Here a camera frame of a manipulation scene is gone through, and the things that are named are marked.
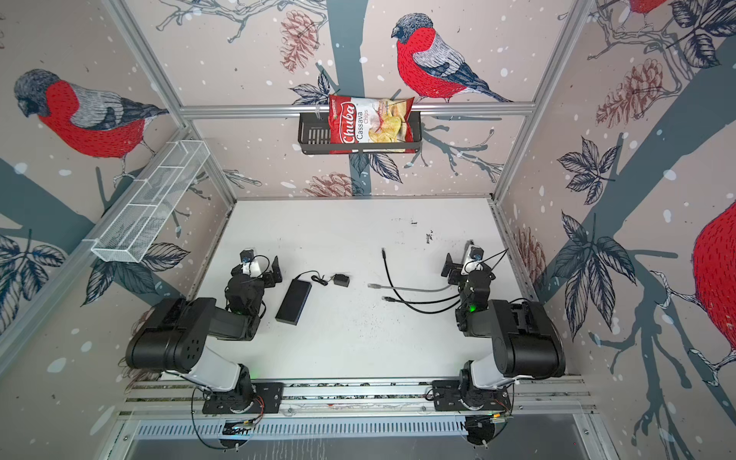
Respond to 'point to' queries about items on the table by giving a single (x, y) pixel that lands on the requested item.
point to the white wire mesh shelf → (149, 202)
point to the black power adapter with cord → (340, 280)
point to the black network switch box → (293, 302)
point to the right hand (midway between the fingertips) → (461, 259)
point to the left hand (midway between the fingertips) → (259, 258)
